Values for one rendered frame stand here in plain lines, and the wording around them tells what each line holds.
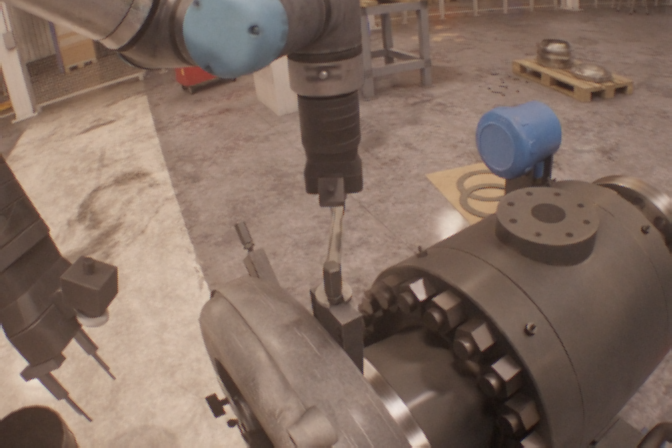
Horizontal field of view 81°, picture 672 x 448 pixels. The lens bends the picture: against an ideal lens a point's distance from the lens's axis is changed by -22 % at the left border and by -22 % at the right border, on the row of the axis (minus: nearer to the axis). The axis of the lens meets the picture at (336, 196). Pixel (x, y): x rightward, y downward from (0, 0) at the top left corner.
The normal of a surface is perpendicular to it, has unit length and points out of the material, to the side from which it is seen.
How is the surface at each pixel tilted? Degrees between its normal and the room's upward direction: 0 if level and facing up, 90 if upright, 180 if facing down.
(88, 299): 84
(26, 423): 87
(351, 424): 26
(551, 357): 40
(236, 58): 92
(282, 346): 6
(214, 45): 92
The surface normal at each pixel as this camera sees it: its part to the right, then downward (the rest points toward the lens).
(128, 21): 0.62, 0.66
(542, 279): 0.04, -0.74
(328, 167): -0.04, 0.49
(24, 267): 0.93, -0.31
